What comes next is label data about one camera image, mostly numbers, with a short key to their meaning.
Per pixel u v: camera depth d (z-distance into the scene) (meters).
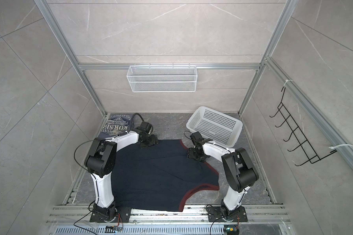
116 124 1.08
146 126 0.82
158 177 0.85
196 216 0.74
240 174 0.47
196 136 0.78
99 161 0.53
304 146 0.64
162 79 1.01
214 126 1.11
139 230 0.70
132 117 1.12
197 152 0.78
